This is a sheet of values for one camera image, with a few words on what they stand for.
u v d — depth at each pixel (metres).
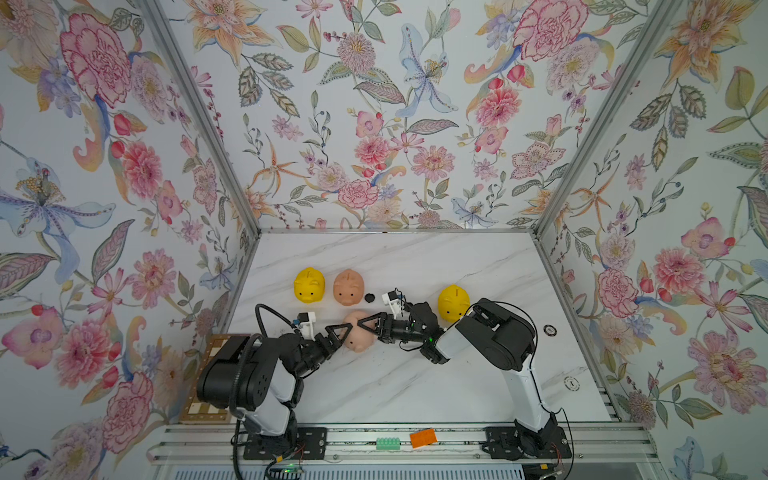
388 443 0.73
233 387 0.44
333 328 0.80
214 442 0.75
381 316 0.82
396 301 0.88
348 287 0.95
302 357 0.76
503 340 0.57
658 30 0.71
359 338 0.84
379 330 0.82
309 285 0.95
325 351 0.78
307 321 0.82
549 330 0.95
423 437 0.75
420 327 0.75
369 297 1.02
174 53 0.75
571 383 0.84
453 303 0.90
